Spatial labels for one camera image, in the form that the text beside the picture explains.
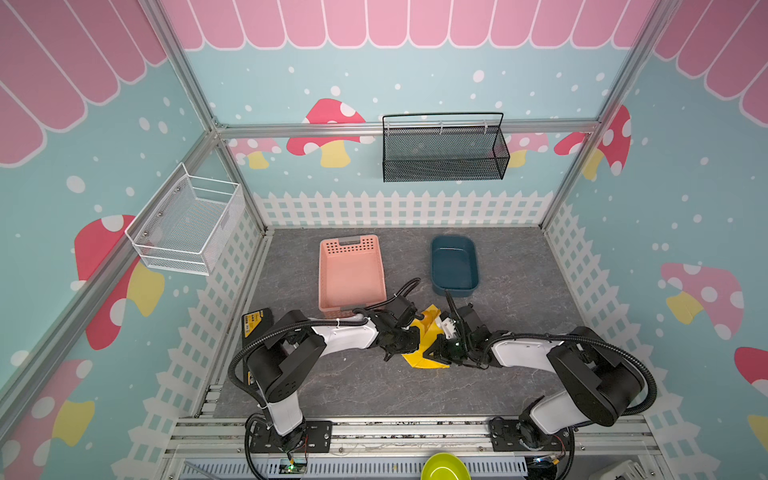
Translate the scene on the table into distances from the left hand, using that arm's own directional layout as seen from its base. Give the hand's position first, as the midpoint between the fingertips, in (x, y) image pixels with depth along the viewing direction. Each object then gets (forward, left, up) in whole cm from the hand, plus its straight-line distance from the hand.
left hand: (418, 352), depth 87 cm
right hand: (-1, -1, +1) cm, 1 cm away
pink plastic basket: (+29, +23, -3) cm, 38 cm away
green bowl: (-27, -6, 0) cm, 28 cm away
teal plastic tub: (+32, -13, +1) cm, 34 cm away
